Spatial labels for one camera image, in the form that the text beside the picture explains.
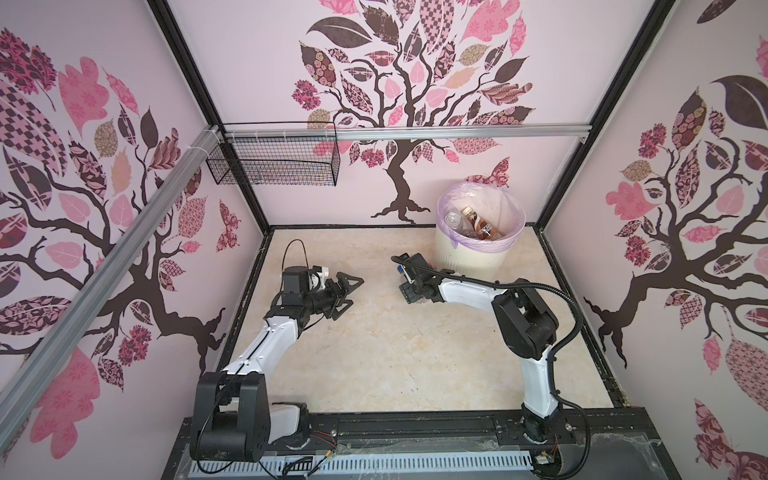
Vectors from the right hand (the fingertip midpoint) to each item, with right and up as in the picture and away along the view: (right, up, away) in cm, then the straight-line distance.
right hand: (414, 279), depth 99 cm
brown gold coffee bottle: (+22, +17, -4) cm, 28 cm away
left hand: (-17, -2, -17) cm, 24 cm away
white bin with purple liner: (+26, +25, -5) cm, 36 cm away
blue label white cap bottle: (+12, +18, -11) cm, 25 cm away
